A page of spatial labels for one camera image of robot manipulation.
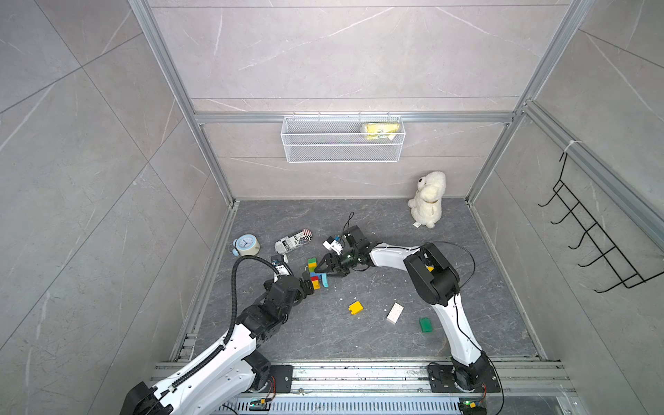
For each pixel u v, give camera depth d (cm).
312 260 97
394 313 86
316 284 90
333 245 93
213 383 55
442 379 73
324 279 90
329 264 86
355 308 86
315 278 91
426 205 105
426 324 83
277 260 70
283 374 73
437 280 60
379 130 84
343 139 101
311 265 95
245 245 100
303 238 103
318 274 91
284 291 58
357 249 84
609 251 63
